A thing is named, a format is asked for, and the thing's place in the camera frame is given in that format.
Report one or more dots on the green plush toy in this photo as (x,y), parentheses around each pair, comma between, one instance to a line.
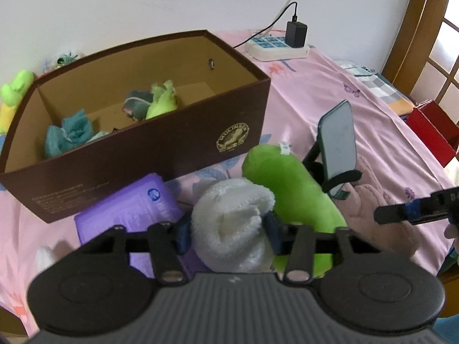
(287,179)

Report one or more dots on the person's right hand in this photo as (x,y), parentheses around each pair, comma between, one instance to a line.
(451,231)

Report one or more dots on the green yellow frog plush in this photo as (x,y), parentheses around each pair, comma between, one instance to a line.
(16,86)

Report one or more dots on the purple soft packet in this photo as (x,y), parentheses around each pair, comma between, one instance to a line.
(125,208)

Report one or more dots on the red box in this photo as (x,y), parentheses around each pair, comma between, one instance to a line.
(430,129)

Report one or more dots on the checkered cloth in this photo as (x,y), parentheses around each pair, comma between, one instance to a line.
(380,86)

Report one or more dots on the light green small plush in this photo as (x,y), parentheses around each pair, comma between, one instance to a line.
(161,105)

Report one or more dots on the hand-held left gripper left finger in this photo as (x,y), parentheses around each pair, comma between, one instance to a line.
(183,238)

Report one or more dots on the white towel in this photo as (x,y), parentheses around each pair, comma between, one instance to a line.
(229,215)

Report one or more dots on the black phone stand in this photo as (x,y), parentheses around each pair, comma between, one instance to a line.
(317,172)

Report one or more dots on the brown cardboard box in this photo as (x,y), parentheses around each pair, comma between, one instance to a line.
(143,157)

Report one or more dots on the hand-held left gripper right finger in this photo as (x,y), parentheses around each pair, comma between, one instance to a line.
(274,234)

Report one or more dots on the teal plush toy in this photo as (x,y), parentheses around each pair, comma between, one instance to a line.
(71,132)

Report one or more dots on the white power strip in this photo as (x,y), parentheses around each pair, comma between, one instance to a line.
(276,53)

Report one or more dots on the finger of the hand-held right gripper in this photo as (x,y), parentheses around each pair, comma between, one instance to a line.
(398,214)

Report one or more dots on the black charger adapter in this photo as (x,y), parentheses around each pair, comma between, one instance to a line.
(296,34)

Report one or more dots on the grey plush toy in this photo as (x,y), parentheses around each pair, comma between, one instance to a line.
(138,104)

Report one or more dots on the mauve pink plush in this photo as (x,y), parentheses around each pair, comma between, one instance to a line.
(373,200)

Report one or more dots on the phone with green case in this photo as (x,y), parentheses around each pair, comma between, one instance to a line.
(339,139)

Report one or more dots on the small panda plush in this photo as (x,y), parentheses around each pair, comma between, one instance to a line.
(65,59)

